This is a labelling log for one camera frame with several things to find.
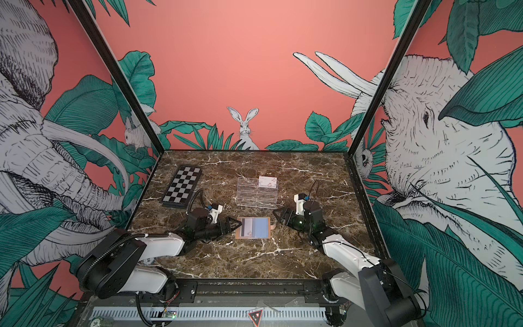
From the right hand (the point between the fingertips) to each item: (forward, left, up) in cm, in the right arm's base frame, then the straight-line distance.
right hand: (277, 213), depth 83 cm
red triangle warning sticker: (-34, +8, -10) cm, 37 cm away
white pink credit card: (+17, +4, -2) cm, 18 cm away
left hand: (-3, +16, -5) cm, 17 cm away
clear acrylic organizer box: (+17, +7, -10) cm, 21 cm away
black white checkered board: (+18, +48, -8) cm, 52 cm away
